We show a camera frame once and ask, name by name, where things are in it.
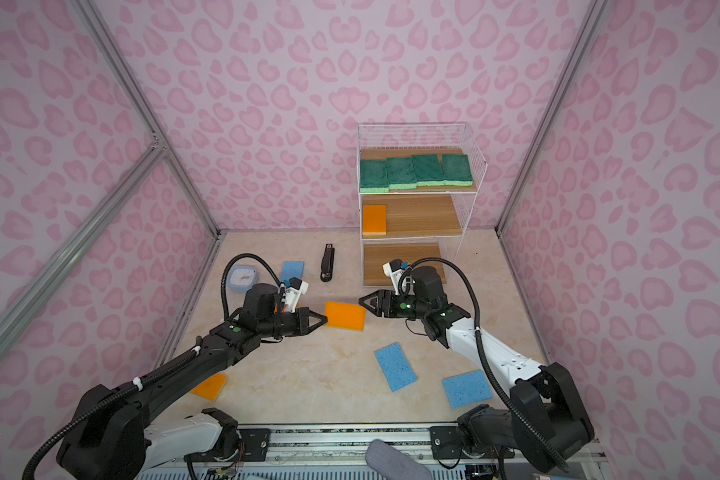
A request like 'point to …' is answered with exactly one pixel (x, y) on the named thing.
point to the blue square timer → (241, 278)
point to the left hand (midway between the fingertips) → (328, 316)
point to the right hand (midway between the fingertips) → (368, 301)
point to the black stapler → (327, 264)
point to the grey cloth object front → (394, 463)
